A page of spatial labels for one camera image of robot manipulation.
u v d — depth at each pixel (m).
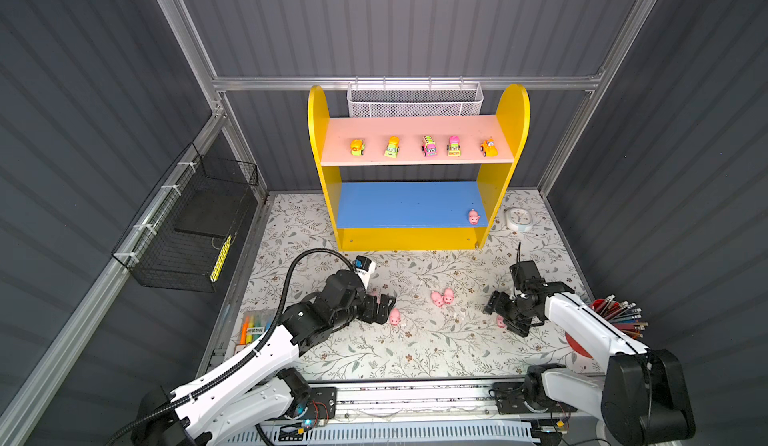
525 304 0.64
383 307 0.67
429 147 0.72
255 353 0.47
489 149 0.72
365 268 0.67
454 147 0.72
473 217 0.92
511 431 0.71
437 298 0.89
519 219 1.08
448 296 0.91
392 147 0.72
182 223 0.74
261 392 0.58
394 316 0.87
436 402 0.75
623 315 0.74
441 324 0.87
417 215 0.95
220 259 0.69
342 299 0.57
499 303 0.78
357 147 0.72
